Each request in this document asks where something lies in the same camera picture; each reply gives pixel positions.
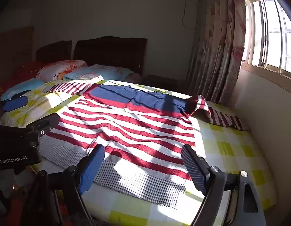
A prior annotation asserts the barred window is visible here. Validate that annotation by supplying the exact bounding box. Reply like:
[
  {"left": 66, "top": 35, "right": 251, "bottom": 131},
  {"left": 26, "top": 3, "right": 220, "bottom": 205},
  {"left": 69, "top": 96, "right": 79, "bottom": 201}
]
[{"left": 239, "top": 0, "right": 291, "bottom": 82}]

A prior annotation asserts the wall cable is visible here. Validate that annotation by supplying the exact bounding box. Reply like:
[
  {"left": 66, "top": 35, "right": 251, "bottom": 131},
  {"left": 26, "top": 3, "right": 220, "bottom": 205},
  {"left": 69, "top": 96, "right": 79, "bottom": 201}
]
[{"left": 181, "top": 0, "right": 198, "bottom": 29}]

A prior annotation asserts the brown wooden panel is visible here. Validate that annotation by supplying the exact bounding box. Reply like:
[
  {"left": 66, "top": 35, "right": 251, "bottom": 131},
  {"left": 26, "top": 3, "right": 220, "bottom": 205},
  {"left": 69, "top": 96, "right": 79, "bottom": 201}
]
[{"left": 0, "top": 26, "right": 34, "bottom": 72}]

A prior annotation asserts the bed with yellow checkered sheet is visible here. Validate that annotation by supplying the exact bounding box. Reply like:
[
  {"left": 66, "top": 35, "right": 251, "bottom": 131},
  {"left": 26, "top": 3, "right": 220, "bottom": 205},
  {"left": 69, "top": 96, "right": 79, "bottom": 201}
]
[{"left": 0, "top": 79, "right": 277, "bottom": 226}]

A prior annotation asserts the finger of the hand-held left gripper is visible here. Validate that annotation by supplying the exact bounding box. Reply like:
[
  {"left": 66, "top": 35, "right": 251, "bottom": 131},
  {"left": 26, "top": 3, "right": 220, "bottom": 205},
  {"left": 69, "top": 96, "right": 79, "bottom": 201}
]
[
  {"left": 25, "top": 112, "right": 60, "bottom": 136},
  {"left": 2, "top": 91, "right": 29, "bottom": 112}
]

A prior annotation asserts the light blue floral pillow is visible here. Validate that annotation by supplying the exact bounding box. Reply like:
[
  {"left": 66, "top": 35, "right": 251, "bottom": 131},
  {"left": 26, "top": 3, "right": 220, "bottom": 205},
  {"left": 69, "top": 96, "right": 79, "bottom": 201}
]
[{"left": 63, "top": 64, "right": 142, "bottom": 84}]

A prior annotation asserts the dark wooden nightstand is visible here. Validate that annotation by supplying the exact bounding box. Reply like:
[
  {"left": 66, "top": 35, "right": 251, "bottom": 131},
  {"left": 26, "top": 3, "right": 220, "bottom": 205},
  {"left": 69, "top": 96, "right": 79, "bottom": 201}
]
[{"left": 144, "top": 75, "right": 179, "bottom": 90}]

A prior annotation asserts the floral curtain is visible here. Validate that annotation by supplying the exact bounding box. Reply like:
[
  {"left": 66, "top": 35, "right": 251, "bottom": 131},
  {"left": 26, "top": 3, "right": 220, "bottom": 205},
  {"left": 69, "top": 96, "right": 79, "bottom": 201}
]
[{"left": 185, "top": 0, "right": 247, "bottom": 104}]

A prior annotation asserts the dark wooden headboard panel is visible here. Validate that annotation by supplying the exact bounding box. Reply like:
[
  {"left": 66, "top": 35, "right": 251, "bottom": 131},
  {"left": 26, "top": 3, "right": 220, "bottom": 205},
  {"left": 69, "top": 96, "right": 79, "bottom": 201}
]
[
  {"left": 74, "top": 36, "right": 148, "bottom": 75},
  {"left": 36, "top": 40, "right": 72, "bottom": 63}
]

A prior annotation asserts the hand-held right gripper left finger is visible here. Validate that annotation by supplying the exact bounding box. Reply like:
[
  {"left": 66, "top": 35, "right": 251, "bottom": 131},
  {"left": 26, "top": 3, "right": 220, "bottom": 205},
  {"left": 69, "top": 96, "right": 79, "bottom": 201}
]
[{"left": 21, "top": 144, "right": 106, "bottom": 226}]

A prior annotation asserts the floral pink white pillow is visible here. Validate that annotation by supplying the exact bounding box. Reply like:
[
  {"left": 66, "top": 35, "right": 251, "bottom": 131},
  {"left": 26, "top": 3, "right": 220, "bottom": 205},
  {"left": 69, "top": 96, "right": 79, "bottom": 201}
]
[{"left": 36, "top": 60, "right": 87, "bottom": 80}]

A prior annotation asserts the red white striped sweater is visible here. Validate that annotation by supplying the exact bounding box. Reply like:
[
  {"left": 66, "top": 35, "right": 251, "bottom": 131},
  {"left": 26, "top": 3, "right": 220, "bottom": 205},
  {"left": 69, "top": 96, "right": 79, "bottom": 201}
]
[{"left": 38, "top": 81, "right": 245, "bottom": 209}]

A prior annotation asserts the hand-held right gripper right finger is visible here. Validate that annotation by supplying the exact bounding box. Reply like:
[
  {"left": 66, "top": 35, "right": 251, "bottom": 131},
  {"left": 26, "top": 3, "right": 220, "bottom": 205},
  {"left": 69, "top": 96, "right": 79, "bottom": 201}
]
[{"left": 181, "top": 144, "right": 266, "bottom": 226}]

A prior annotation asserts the red blanket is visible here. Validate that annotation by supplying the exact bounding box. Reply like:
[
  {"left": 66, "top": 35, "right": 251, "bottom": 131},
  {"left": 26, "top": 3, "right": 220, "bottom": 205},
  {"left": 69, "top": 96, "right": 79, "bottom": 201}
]
[{"left": 0, "top": 61, "right": 46, "bottom": 89}]

